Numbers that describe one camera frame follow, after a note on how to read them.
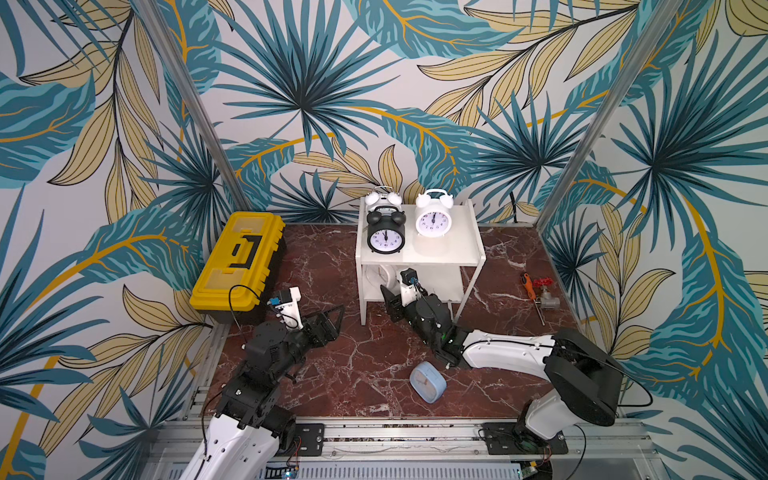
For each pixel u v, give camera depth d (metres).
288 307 0.63
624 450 0.75
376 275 0.80
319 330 0.61
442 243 0.72
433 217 0.69
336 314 0.66
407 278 0.68
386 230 0.64
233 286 0.52
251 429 0.49
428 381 0.75
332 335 0.62
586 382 0.44
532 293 1.00
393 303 0.71
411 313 0.70
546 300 0.95
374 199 0.67
